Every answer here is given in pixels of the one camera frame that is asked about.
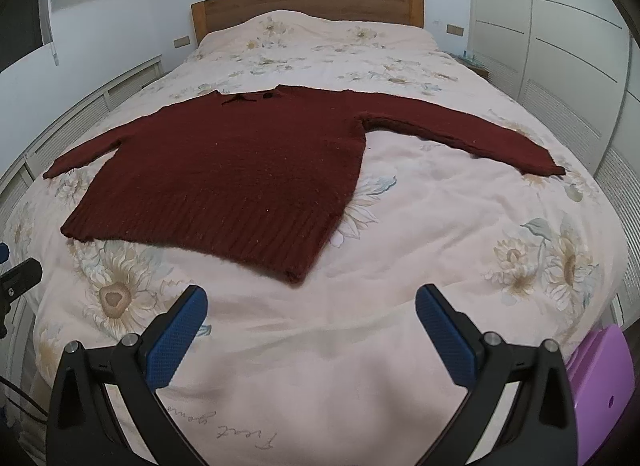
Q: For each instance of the dark red knit sweater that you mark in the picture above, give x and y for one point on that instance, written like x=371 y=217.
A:
x=260 y=178

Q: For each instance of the white built-in wardrobe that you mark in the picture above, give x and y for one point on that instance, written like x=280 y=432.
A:
x=574 y=65

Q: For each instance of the purple plastic storage box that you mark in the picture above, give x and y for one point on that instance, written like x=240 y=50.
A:
x=601 y=376

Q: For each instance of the wooden headboard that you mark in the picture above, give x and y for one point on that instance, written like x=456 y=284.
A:
x=213 y=15

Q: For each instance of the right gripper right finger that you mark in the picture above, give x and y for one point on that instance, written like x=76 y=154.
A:
x=540 y=428

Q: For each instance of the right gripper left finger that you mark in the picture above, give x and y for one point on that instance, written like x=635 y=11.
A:
x=82 y=427

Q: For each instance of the dark window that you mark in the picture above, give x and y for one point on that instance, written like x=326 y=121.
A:
x=25 y=27

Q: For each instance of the right wall switch plate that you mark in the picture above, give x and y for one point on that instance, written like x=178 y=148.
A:
x=455 y=30

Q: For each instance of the wall switch plate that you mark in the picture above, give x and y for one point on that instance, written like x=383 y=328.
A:
x=183 y=41
x=455 y=30

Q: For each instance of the right wooden nightstand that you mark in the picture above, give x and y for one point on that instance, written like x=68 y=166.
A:
x=473 y=65

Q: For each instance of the left wall switch plate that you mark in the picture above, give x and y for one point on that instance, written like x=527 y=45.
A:
x=183 y=41

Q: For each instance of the white louvered radiator cover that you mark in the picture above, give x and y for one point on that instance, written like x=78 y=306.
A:
x=69 y=127

